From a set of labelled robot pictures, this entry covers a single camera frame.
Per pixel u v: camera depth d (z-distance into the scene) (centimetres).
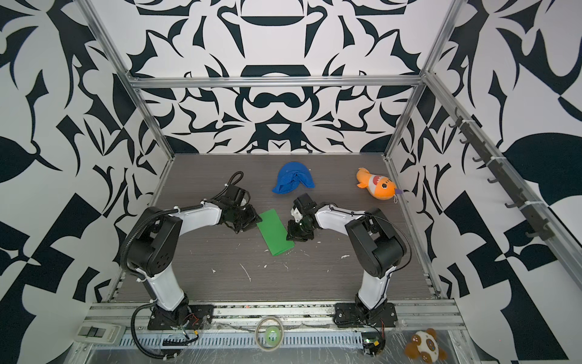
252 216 85
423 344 68
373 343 71
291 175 105
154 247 48
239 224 84
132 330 68
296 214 89
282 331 71
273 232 95
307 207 76
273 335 71
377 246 48
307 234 83
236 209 77
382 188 97
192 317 73
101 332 70
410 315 76
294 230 83
